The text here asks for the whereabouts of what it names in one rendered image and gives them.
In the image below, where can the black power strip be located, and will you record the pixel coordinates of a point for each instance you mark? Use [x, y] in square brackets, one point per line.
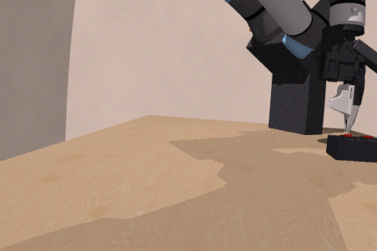
[346, 147]

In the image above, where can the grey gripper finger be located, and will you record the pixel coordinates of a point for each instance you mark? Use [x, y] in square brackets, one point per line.
[328, 104]
[350, 99]

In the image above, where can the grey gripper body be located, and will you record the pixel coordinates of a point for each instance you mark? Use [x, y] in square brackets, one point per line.
[339, 52]

